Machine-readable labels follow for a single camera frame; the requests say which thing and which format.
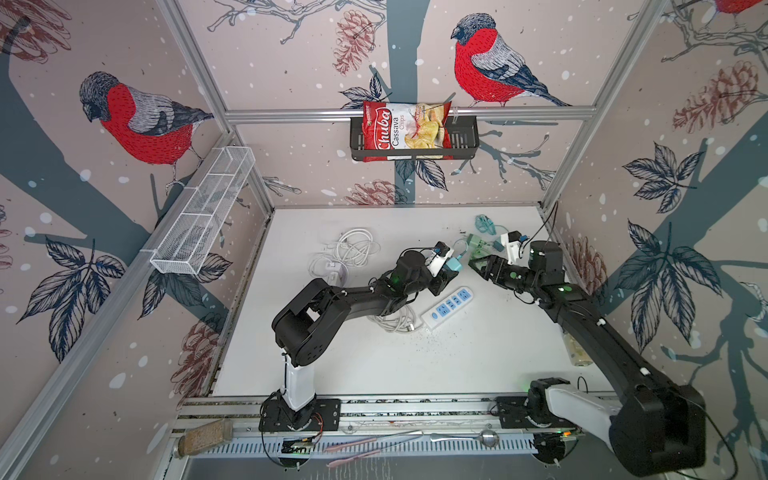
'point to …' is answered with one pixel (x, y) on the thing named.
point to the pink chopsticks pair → (363, 454)
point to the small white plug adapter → (336, 273)
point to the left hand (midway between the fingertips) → (454, 269)
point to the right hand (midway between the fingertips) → (472, 270)
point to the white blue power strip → (435, 314)
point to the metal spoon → (487, 438)
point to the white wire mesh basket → (202, 208)
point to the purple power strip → (343, 275)
